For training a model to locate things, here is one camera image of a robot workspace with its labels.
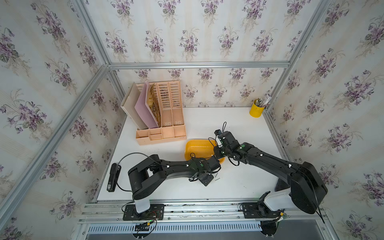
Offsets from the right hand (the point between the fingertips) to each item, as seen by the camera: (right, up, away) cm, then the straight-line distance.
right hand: (216, 149), depth 86 cm
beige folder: (-51, +26, -3) cm, 57 cm away
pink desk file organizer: (-37, +33, +30) cm, 58 cm away
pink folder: (-42, +19, +2) cm, 46 cm away
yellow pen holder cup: (+34, +24, +25) cm, 49 cm away
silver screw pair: (0, -17, -2) cm, 17 cm away
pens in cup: (+33, +30, +16) cm, 47 cm away
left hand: (-5, -17, -2) cm, 18 cm away
